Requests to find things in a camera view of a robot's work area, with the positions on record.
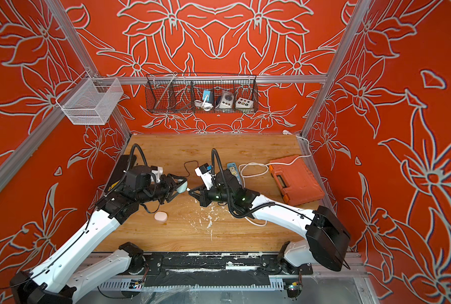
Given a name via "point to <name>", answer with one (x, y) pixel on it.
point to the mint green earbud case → (182, 187)
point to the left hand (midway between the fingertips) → (186, 182)
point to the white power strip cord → (285, 132)
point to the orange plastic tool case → (296, 182)
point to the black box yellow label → (126, 162)
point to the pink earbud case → (161, 216)
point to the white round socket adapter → (227, 102)
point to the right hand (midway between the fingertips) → (185, 195)
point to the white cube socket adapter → (243, 102)
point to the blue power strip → (233, 164)
